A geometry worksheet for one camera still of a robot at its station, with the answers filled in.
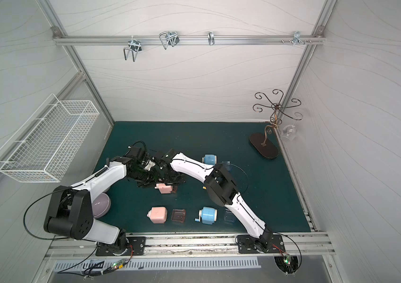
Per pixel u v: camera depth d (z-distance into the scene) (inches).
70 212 17.0
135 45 30.8
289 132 34.2
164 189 33.1
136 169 28.7
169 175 30.4
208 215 29.4
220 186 22.2
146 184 30.7
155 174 31.3
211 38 30.8
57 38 30.1
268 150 41.3
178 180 31.5
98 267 28.1
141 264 27.7
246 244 29.2
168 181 31.8
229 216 32.6
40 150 26.5
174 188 35.4
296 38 30.1
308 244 30.1
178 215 32.3
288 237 26.5
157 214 29.6
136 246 29.0
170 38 30.2
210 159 36.8
